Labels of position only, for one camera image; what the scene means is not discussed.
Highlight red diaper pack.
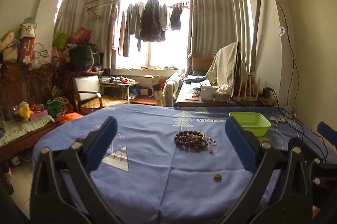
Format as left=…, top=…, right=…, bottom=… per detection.
left=17, top=37, right=35, bottom=65

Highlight grey hanging clothes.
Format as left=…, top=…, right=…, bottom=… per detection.
left=118, top=3, right=144, bottom=57

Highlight yellow plush toy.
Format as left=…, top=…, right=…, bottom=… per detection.
left=17, top=102, right=35, bottom=121

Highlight pile of bags and bundles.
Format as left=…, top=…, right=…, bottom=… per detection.
left=53, top=27, right=104, bottom=74

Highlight dark hanging jacket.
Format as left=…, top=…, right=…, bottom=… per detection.
left=140, top=0, right=167, bottom=42

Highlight dark wooden side table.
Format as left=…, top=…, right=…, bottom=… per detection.
left=175, top=79, right=277, bottom=108

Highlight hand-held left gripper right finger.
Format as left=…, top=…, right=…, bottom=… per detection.
left=225, top=117, right=314, bottom=224

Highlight carved wooden cabinet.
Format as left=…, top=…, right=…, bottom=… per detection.
left=0, top=63, right=57, bottom=119

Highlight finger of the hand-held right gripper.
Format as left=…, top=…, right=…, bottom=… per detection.
left=307, top=154, right=337, bottom=189
left=317, top=122, right=337, bottom=147

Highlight cardboard box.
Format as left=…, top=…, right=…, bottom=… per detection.
left=192, top=57, right=214, bottom=74

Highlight dark hanging shorts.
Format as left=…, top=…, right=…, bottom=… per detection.
left=170, top=6, right=183, bottom=31

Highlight pale green cushion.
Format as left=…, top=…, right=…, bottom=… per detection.
left=0, top=115, right=54, bottom=145

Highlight white rod rack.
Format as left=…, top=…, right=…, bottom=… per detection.
left=238, top=72, right=261, bottom=103

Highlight beige curtain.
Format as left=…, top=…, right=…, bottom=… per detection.
left=54, top=0, right=125, bottom=69
left=186, top=0, right=254, bottom=74

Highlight blue printed tablecloth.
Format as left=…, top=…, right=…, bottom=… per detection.
left=32, top=104, right=329, bottom=224

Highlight wooden armchair white cushion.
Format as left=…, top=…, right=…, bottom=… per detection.
left=72, top=76, right=106, bottom=110

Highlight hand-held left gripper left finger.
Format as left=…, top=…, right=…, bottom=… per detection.
left=30, top=116, right=124, bottom=224

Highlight white mug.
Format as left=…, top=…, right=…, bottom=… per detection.
left=201, top=85, right=219, bottom=101

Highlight white cable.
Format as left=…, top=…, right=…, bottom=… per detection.
left=275, top=113, right=314, bottom=141

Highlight clear plastic bag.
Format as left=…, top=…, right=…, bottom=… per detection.
left=214, top=84, right=233, bottom=102

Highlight black wall cable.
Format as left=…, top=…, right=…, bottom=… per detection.
left=275, top=0, right=301, bottom=108

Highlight wooden toy horse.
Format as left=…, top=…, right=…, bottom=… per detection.
left=145, top=75, right=165, bottom=106

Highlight low wooden table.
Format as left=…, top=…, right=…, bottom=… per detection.
left=101, top=81, right=139, bottom=103

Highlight grey-green draped cloth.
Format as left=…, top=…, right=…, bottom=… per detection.
left=207, top=42, right=239, bottom=90

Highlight green plastic basin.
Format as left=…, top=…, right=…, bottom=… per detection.
left=229, top=111, right=271, bottom=137

